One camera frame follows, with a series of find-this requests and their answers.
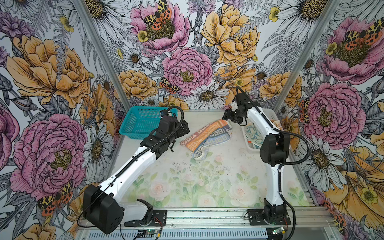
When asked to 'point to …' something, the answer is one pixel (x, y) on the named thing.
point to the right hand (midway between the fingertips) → (227, 122)
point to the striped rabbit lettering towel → (218, 132)
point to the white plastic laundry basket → (270, 114)
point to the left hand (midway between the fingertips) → (180, 130)
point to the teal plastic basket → (140, 121)
